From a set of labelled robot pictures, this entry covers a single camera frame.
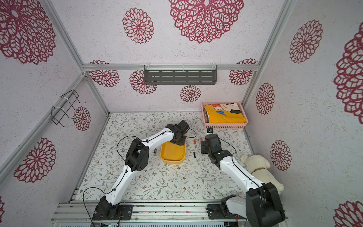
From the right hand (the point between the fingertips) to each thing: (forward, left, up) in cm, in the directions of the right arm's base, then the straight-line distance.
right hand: (206, 141), depth 87 cm
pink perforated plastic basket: (+20, -15, -10) cm, 27 cm away
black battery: (-3, +7, -13) cm, 15 cm away
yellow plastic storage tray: (-2, +22, -13) cm, 25 cm away
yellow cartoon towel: (+32, -22, -7) cm, 39 cm away
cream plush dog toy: (-13, -30, -6) cm, 33 cm away
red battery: (+8, +6, -13) cm, 17 cm away
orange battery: (+10, +1, -13) cm, 16 cm away
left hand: (+7, +17, -12) cm, 22 cm away
